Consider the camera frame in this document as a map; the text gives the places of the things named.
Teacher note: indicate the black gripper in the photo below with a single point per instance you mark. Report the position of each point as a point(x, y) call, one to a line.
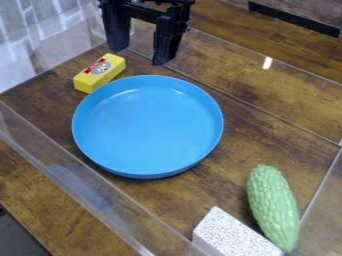
point(172, 24)

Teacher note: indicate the yellow block with label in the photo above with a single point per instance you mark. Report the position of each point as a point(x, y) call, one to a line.
point(98, 73)

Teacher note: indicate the green bitter gourd toy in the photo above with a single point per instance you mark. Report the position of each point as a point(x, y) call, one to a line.
point(273, 206)

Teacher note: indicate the clear acrylic enclosure wall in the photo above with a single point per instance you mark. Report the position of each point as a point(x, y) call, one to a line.
point(273, 75)

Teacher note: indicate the blue round tray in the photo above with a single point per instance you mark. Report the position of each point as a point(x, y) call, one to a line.
point(147, 126)

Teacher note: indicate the white speckled foam block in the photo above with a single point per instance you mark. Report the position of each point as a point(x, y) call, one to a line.
point(223, 236)

